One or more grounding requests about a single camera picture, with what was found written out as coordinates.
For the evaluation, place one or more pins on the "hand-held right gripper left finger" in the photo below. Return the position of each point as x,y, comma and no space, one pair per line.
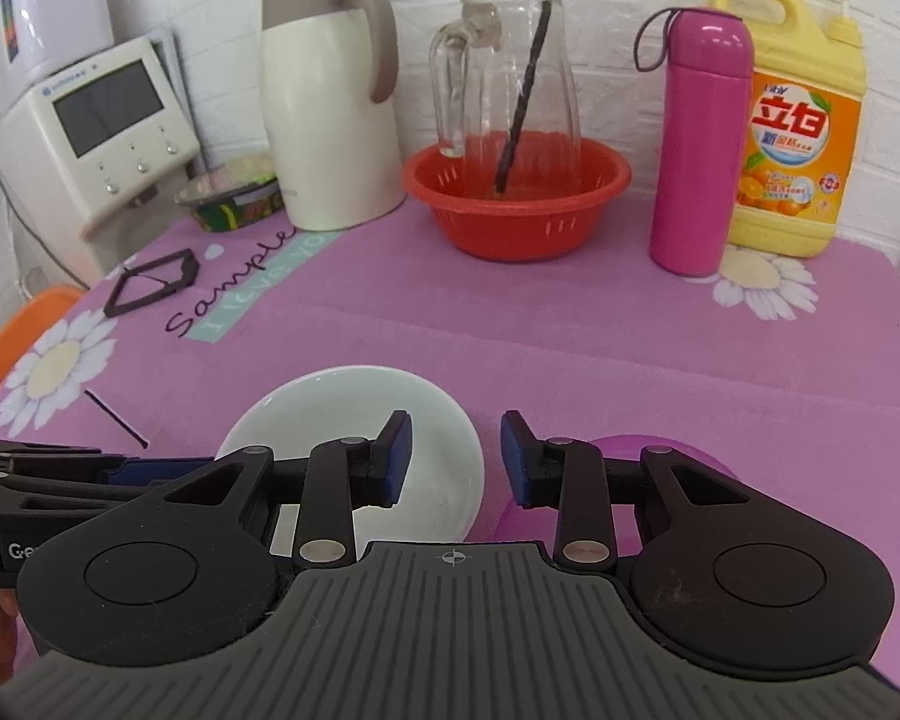
399,457

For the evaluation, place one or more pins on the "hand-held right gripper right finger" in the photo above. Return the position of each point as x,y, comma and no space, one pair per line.
514,457

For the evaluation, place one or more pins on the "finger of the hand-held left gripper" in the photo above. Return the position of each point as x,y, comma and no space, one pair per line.
45,499
45,459

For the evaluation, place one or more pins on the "red bowl white inside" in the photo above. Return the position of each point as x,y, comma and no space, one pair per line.
435,465

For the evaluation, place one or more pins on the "purple plastic bowl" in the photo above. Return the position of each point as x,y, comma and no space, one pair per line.
712,459

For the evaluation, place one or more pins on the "pink floral tablecloth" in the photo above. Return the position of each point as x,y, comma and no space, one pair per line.
495,345

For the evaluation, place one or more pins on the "orange stool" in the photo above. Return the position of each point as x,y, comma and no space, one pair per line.
15,341

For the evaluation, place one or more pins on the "red plastic basket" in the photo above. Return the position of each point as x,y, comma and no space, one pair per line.
525,231

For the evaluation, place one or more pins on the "instant noodle bowl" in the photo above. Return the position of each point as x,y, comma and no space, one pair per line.
232,211

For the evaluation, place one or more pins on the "white thermos jug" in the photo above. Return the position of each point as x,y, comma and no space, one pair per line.
322,127

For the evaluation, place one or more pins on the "pink thermos bottle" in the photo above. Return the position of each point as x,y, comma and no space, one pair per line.
697,165

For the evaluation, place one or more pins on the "white countertop appliance with screen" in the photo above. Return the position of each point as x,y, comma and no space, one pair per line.
105,109

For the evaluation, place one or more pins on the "dark stirring stick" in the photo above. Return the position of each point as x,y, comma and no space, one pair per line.
532,75

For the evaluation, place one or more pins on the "glass pitcher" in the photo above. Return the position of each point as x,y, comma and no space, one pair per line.
551,75

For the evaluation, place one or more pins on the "yellow detergent bottle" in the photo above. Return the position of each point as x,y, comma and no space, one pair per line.
795,165

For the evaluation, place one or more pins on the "black plastic frame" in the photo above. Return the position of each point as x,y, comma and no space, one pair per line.
116,307

